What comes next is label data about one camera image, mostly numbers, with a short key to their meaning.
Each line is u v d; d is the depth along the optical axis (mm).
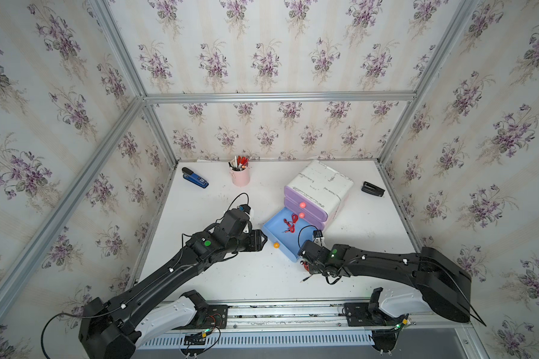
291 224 949
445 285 421
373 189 1071
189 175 1103
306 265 823
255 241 649
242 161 1051
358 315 732
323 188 816
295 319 733
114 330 374
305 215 851
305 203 792
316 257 646
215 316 730
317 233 764
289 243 851
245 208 689
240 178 1055
